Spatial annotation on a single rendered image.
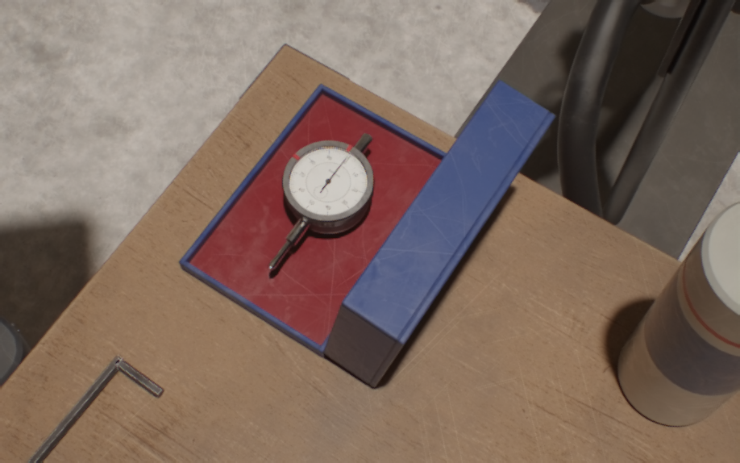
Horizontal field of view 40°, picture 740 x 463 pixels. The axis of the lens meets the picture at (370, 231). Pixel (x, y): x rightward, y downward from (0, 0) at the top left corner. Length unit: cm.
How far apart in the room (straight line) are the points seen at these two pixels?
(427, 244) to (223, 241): 18
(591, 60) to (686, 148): 50
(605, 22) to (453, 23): 56
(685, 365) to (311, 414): 22
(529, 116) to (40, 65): 89
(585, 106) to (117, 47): 72
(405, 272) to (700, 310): 14
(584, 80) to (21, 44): 81
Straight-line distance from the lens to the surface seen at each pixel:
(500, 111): 56
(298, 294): 63
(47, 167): 127
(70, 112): 131
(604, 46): 79
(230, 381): 63
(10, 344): 83
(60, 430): 63
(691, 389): 57
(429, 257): 52
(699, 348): 52
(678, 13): 107
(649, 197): 123
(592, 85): 79
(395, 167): 67
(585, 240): 67
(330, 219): 62
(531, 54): 131
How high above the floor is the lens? 106
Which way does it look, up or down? 65 degrees down
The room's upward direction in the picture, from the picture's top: straight up
